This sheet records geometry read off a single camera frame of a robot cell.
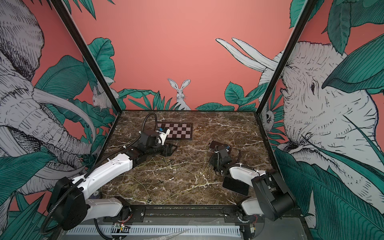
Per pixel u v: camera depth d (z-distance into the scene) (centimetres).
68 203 40
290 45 82
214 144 103
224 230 70
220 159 70
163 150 72
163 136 73
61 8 70
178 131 105
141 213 73
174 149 78
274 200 43
